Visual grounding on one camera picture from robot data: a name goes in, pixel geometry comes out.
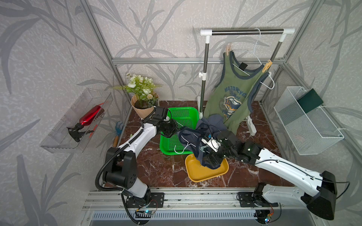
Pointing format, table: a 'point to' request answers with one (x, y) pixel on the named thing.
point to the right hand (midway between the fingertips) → (206, 151)
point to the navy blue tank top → (192, 137)
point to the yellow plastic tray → (196, 172)
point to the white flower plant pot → (144, 98)
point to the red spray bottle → (86, 119)
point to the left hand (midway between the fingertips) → (181, 128)
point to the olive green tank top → (231, 97)
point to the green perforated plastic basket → (185, 117)
